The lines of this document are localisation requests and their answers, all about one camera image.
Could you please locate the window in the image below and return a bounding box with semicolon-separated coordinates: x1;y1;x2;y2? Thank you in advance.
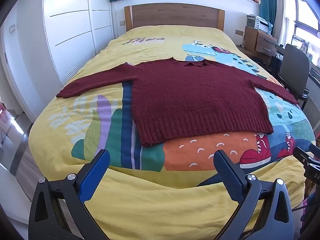
285;0;320;68

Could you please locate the maroon knitted sweater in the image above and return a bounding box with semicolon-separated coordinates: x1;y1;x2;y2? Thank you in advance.
56;57;300;147

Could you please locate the long teal curtain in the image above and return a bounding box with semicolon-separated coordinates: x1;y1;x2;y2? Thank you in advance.
257;0;277;35

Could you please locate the black paper bag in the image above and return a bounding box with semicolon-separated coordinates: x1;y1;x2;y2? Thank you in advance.
269;54;283;77

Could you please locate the white wardrobe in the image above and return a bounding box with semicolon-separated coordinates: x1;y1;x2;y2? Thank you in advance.
41;0;114;85

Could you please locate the grey-green chair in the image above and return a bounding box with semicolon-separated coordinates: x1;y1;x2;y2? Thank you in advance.
278;44;312;109

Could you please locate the wooden headboard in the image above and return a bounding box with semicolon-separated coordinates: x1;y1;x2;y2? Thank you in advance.
124;3;225;32

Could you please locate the bed with yellow dinosaur duvet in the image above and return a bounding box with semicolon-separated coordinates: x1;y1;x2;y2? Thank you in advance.
28;25;316;240

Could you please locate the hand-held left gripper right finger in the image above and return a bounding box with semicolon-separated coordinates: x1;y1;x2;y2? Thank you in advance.
213;150;294;240

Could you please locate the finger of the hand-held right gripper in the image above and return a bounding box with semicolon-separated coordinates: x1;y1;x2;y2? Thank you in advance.
293;146;316;167

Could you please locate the grey printer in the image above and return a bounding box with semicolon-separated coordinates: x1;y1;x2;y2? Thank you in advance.
246;15;273;35

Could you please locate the wooden drawer cabinet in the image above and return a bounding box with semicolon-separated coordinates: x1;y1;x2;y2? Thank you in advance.
243;26;278;55

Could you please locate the dark backpack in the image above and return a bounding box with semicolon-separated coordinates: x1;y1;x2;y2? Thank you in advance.
250;56;270;68

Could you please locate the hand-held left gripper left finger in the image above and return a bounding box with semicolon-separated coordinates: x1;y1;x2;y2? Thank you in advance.
29;149;112;240

